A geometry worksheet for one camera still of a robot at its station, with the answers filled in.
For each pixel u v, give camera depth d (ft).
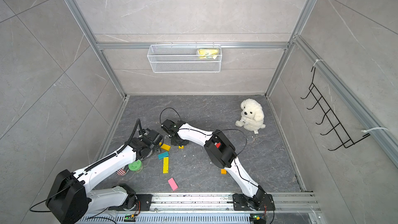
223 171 2.68
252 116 2.90
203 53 2.80
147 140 2.12
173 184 2.56
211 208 2.40
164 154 2.87
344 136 1.97
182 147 3.04
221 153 1.84
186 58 3.30
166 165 2.78
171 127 2.43
